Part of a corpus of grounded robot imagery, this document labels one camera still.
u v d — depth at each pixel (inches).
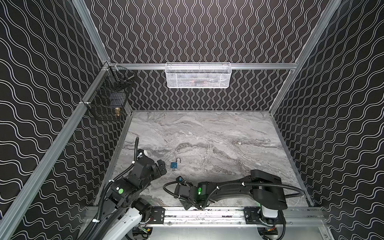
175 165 35.7
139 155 24.2
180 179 28.4
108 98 37.1
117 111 32.6
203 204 21.7
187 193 23.5
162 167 25.6
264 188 19.2
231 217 29.6
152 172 22.1
